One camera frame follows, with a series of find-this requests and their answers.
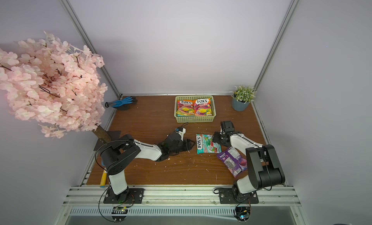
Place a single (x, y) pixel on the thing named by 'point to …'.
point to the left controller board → (119, 213)
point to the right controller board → (242, 213)
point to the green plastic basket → (199, 119)
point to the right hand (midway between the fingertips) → (218, 136)
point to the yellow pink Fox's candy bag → (202, 107)
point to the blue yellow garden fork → (104, 178)
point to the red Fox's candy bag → (185, 107)
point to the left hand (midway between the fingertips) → (196, 144)
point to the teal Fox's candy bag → (205, 144)
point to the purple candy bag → (232, 158)
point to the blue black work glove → (127, 100)
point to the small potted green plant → (241, 96)
